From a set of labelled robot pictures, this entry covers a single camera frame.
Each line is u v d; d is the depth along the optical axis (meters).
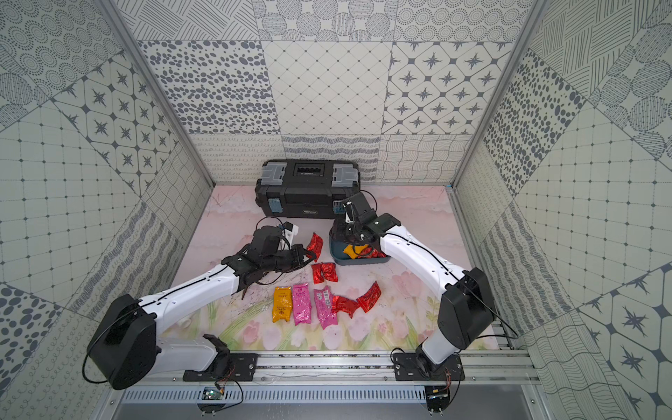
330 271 0.90
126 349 0.41
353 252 0.95
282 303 0.84
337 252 0.95
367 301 0.86
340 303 0.84
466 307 0.42
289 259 0.72
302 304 0.84
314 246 0.82
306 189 0.96
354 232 0.61
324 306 0.84
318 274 0.90
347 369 0.76
